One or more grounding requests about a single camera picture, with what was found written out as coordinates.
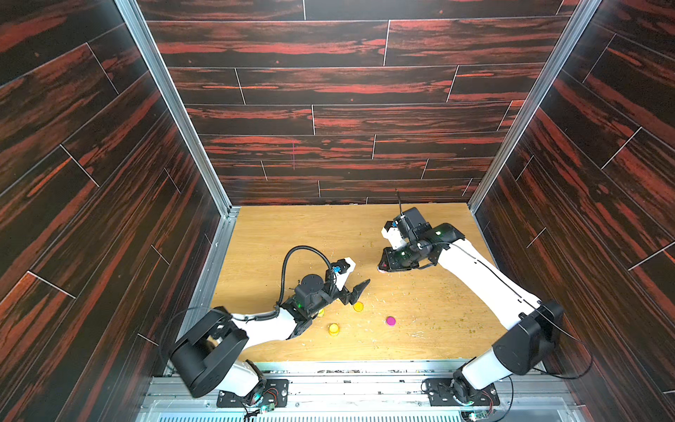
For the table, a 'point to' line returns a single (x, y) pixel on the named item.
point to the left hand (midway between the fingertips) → (361, 273)
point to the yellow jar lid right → (359, 306)
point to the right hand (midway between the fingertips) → (388, 263)
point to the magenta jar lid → (390, 321)
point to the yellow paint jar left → (322, 313)
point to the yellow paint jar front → (334, 330)
